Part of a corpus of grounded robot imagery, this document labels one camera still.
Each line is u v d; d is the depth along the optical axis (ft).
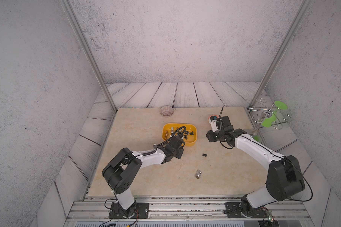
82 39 2.65
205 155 3.07
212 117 2.63
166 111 3.87
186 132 3.43
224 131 2.23
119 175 1.50
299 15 2.39
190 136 3.41
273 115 2.61
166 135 3.37
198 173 2.82
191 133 3.43
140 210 2.39
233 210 2.35
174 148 2.37
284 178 1.40
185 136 3.36
